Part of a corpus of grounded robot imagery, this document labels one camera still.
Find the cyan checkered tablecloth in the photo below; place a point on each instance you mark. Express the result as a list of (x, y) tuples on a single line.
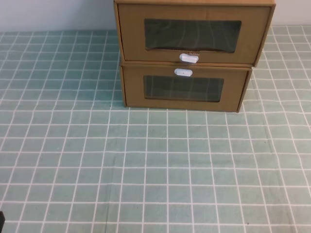
[(73, 159)]

